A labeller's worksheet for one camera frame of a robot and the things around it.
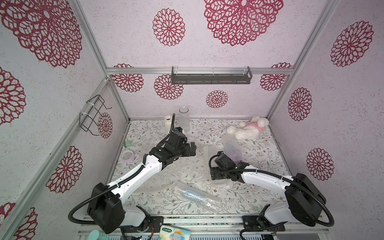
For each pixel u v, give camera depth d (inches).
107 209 15.6
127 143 40.7
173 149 23.3
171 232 26.5
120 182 17.1
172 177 35.4
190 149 28.1
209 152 37.0
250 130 39.3
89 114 29.7
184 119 41.9
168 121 38.4
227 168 26.4
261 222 25.7
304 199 16.8
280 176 18.8
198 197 30.6
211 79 34.6
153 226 28.7
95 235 25.3
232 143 39.3
